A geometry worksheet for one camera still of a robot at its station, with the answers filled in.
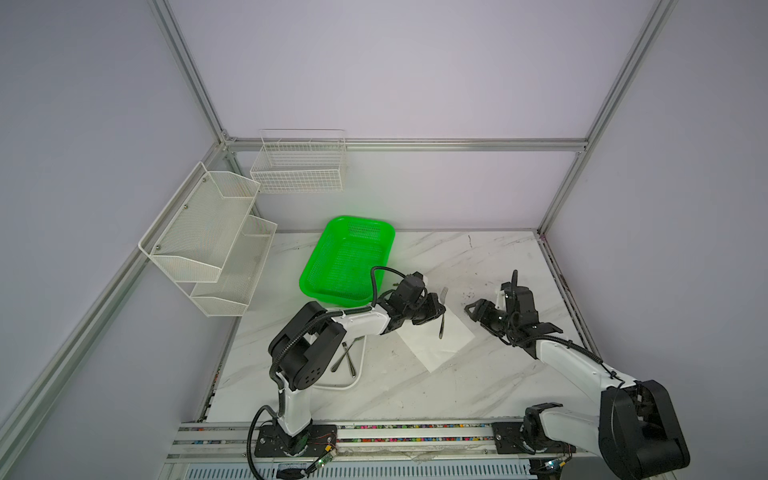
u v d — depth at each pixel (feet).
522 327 2.18
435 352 2.89
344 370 2.80
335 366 2.80
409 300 2.38
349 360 2.84
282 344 1.66
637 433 1.33
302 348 1.59
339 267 3.57
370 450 2.40
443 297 3.03
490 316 2.56
